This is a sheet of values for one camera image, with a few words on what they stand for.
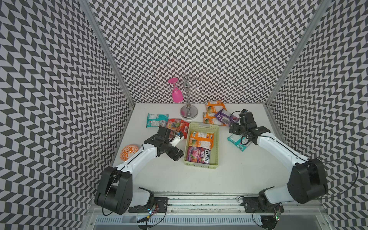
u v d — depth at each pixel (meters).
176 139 0.77
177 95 1.04
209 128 0.99
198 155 0.87
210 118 1.06
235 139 0.96
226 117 1.07
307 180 0.42
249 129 0.64
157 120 1.05
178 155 0.77
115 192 0.41
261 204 0.65
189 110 1.12
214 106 1.14
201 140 0.96
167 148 0.73
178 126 0.99
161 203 0.72
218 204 0.75
